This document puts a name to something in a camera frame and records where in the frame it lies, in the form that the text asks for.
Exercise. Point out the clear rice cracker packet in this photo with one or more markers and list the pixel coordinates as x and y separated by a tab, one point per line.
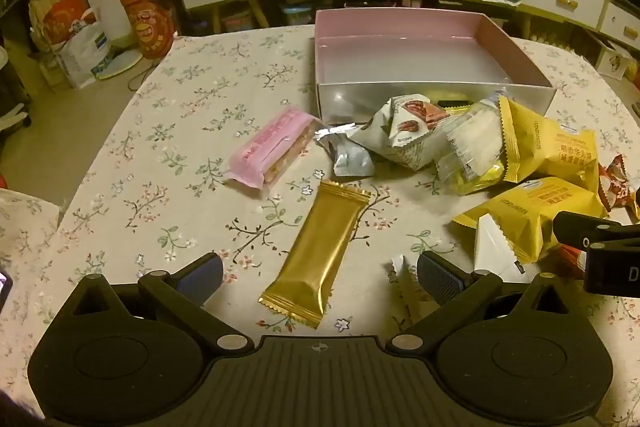
470	137

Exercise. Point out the small silver snack packet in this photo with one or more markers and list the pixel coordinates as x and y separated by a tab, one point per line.
352	157

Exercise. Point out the pink cardboard box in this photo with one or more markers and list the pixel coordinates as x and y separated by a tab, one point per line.
400	57

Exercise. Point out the white snack packet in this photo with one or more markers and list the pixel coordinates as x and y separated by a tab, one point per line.
492	252

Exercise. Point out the yellow snack packet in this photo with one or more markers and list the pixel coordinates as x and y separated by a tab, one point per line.
550	147
525	217

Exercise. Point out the gold snack bar packet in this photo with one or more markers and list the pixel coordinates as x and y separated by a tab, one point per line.
315	257

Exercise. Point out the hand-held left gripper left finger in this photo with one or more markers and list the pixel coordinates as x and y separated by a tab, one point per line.
200	279

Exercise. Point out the white shopping bag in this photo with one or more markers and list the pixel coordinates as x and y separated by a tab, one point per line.
82	54

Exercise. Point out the white nut print packet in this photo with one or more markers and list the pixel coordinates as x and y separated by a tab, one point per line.
400	132

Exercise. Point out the floral tablecloth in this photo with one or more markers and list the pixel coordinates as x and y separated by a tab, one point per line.
200	107

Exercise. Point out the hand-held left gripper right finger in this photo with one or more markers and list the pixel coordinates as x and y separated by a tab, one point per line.
440	279

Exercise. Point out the red bag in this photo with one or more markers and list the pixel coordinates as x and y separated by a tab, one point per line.
65	17

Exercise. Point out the orange printed bag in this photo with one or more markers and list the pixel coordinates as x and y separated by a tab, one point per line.
147	27

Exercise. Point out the small white gold wrapper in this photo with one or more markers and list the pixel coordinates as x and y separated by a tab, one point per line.
400	272

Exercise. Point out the phone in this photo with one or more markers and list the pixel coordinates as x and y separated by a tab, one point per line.
4	292

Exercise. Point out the round white floor pad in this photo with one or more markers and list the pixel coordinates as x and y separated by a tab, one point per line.
120	64

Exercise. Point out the pink snack packet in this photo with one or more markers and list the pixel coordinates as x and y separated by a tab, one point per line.
270	147

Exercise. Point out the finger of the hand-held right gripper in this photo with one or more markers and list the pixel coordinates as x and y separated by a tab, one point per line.
585	229

